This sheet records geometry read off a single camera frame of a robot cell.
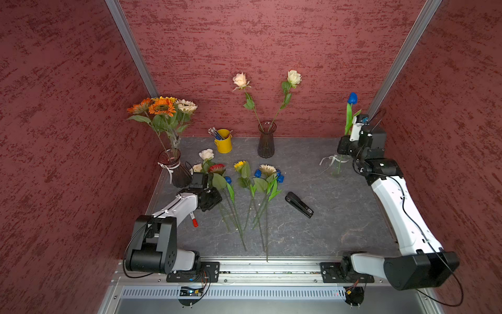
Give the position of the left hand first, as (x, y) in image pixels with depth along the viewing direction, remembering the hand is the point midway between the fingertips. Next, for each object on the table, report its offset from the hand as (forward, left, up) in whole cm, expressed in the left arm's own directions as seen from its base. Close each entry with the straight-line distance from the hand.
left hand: (220, 202), depth 91 cm
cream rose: (+19, +14, +2) cm, 24 cm away
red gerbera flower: (+17, +4, +2) cm, 18 cm away
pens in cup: (+34, +6, +14) cm, 37 cm away
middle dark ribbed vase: (+31, -22, +9) cm, 39 cm away
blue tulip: (+9, -4, -1) cm, 10 cm away
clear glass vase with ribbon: (+18, -58, +9) cm, 61 cm away
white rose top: (+28, +11, +2) cm, 30 cm away
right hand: (+13, -52, +31) cm, 61 cm away
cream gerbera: (+17, -23, +2) cm, 29 cm away
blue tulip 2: (+18, -29, -1) cm, 34 cm away
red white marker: (-9, +10, -3) cm, 14 cm away
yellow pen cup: (+35, +2, +2) cm, 35 cm away
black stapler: (0, -36, +1) cm, 36 cm away
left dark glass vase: (+15, +24, +14) cm, 32 cm away
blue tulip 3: (+14, -30, -1) cm, 33 cm away
